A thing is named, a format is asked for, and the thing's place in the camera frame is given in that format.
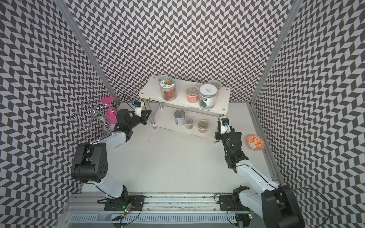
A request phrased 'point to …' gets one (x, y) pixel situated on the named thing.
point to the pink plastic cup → (111, 112)
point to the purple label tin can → (179, 115)
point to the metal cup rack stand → (92, 114)
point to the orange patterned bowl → (255, 142)
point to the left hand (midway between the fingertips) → (150, 111)
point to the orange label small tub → (189, 122)
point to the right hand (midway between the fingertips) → (220, 123)
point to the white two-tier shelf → (184, 106)
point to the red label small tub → (203, 126)
